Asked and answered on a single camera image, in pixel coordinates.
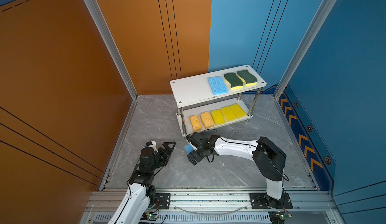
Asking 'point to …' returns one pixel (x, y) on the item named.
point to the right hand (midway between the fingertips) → (194, 155)
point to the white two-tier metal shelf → (216, 100)
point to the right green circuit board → (278, 217)
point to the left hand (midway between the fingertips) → (174, 146)
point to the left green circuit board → (149, 216)
